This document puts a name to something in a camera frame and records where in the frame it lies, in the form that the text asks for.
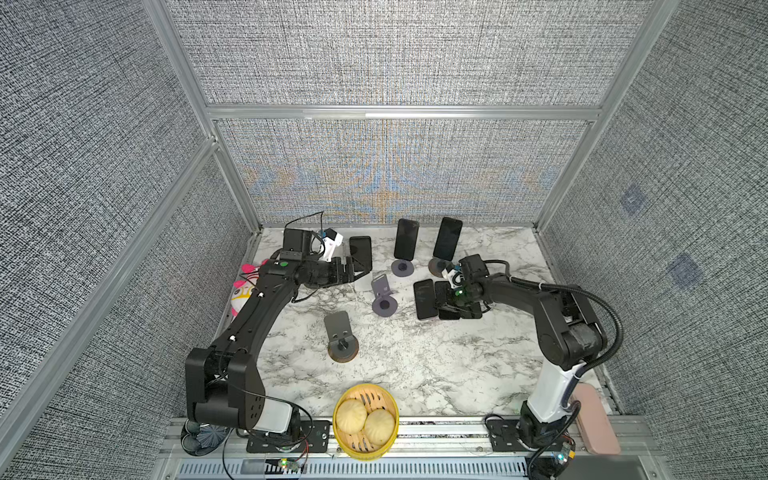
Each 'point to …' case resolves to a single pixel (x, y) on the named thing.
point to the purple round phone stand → (385, 303)
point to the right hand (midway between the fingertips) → (435, 303)
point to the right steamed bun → (379, 426)
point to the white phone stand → (364, 283)
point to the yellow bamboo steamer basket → (374, 397)
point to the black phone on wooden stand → (448, 238)
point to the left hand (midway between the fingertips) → (357, 273)
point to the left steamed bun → (351, 416)
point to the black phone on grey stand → (406, 239)
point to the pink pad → (594, 422)
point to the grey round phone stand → (402, 268)
